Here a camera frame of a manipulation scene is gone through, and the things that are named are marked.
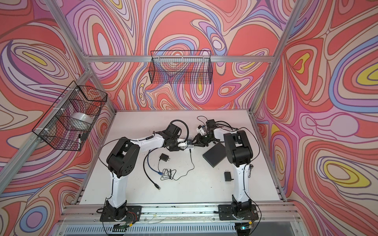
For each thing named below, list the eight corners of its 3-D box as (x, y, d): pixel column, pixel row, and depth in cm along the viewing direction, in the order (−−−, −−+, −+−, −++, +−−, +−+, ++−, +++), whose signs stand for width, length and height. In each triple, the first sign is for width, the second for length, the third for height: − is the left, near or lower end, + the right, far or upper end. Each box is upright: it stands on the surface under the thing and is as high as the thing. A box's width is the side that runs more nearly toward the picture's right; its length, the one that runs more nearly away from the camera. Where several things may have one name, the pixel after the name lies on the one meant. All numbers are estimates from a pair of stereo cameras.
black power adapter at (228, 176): (224, 181, 86) (225, 179, 84) (223, 171, 90) (224, 170, 88) (232, 181, 86) (233, 179, 84) (230, 171, 90) (231, 170, 88)
